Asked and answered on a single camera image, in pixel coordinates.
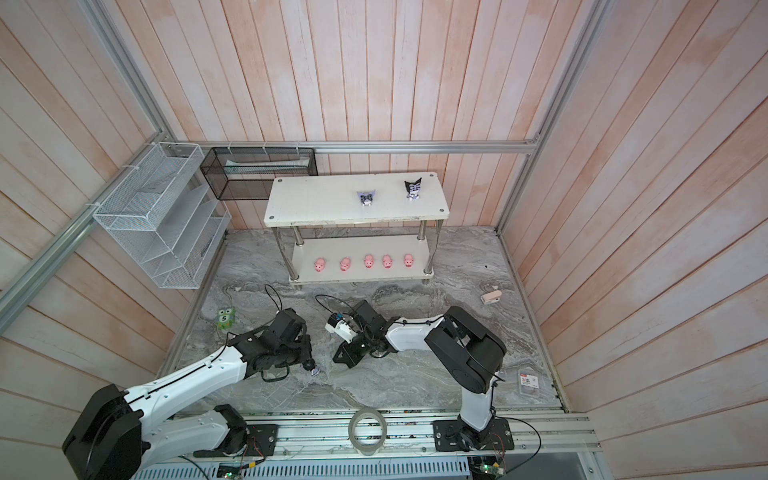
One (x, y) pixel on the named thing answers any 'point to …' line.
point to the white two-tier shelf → (357, 229)
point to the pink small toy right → (491, 297)
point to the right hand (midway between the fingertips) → (337, 358)
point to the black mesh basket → (247, 173)
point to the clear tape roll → (363, 449)
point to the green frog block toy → (226, 319)
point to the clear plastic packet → (528, 382)
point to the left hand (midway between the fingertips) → (310, 353)
